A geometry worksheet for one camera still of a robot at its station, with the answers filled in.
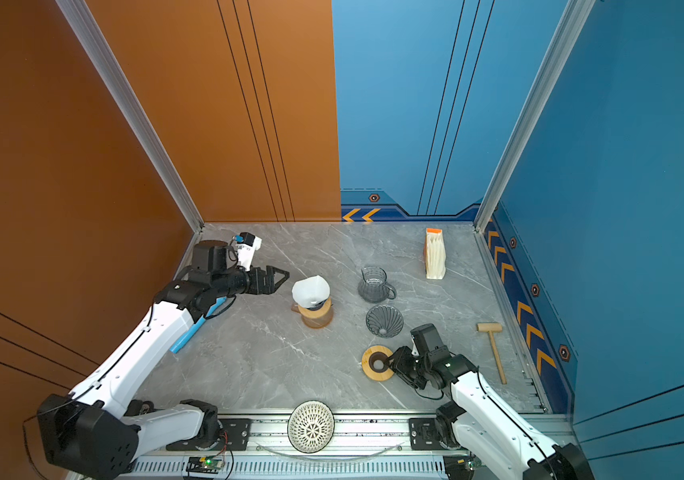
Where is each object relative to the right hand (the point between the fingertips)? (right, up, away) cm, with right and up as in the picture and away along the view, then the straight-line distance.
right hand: (386, 367), depth 82 cm
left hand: (-29, +27, -4) cm, 40 cm away
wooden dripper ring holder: (-19, +14, +3) cm, 24 cm away
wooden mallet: (+33, +9, +8) cm, 35 cm away
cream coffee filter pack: (+19, +31, +20) cm, 41 cm away
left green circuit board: (-45, -19, -11) cm, 50 cm away
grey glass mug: (-2, +20, +21) cm, 29 cm away
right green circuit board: (+17, -19, -12) cm, 28 cm away
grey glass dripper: (0, +11, +7) cm, 13 cm away
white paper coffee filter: (-21, +20, +4) cm, 30 cm away
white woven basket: (-20, -12, -8) cm, 24 cm away
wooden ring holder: (-4, -1, -1) cm, 4 cm away
